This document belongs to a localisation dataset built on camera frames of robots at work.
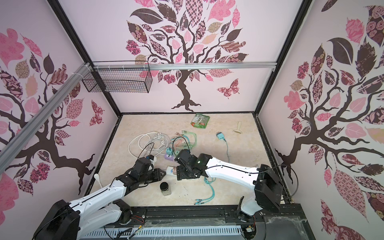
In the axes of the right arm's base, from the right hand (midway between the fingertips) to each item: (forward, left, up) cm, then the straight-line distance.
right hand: (181, 173), depth 77 cm
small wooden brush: (+37, -40, -11) cm, 56 cm away
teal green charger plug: (+31, -26, -9) cm, 41 cm away
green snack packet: (+46, -12, -10) cm, 48 cm away
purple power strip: (+14, +9, -8) cm, 18 cm away
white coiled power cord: (+25, +25, -9) cm, 37 cm away
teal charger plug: (+16, +8, -4) cm, 18 cm away
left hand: (+2, +10, -8) cm, 13 cm away
